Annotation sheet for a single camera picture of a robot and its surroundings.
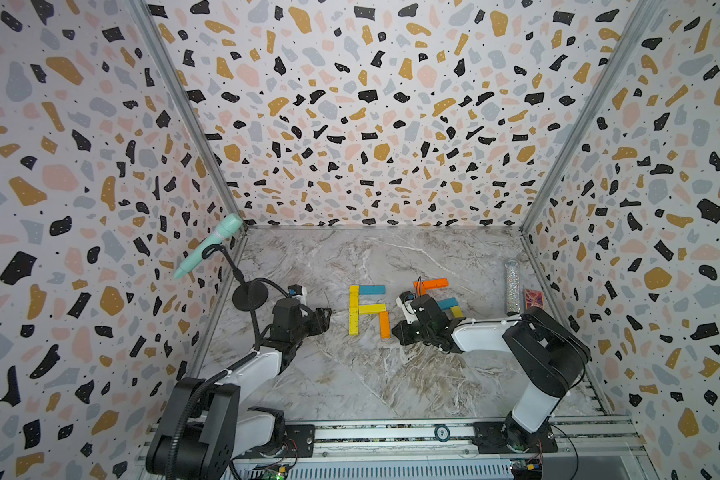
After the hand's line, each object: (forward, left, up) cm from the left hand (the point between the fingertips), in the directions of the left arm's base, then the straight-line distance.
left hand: (327, 311), depth 90 cm
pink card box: (+7, -68, -6) cm, 68 cm away
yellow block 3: (+9, -7, -6) cm, 13 cm away
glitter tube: (+10, -61, -4) cm, 62 cm away
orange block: (+15, -38, -8) cm, 42 cm away
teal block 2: (+12, -13, -7) cm, 19 cm away
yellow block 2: (+5, -14, -7) cm, 16 cm away
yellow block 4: (+3, -41, -7) cm, 42 cm away
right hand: (-4, -21, -6) cm, 22 cm away
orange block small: (-2, -17, -6) cm, 18 cm away
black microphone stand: (+10, +28, -6) cm, 31 cm away
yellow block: (0, -8, -6) cm, 10 cm away
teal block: (+7, -39, -8) cm, 40 cm away
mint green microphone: (+10, +23, +26) cm, 36 cm away
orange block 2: (+11, -29, -4) cm, 31 cm away
